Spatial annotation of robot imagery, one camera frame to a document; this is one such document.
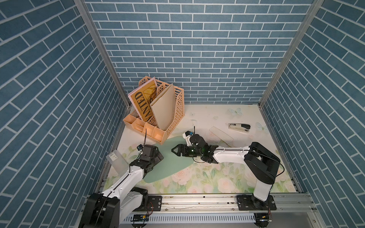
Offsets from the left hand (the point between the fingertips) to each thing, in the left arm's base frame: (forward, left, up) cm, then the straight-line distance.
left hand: (159, 158), depth 89 cm
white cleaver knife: (+17, -45, -2) cm, 48 cm away
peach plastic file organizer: (+19, +8, +5) cm, 22 cm away
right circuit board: (-31, -55, -1) cm, 64 cm away
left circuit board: (-30, +7, -4) cm, 31 cm away
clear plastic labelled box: (-2, +26, -3) cm, 26 cm away
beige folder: (+28, -2, +16) cm, 32 cm away
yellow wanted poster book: (+33, +13, +22) cm, 42 cm away
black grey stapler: (+23, -56, +4) cm, 61 cm away
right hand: (+1, -11, +8) cm, 14 cm away
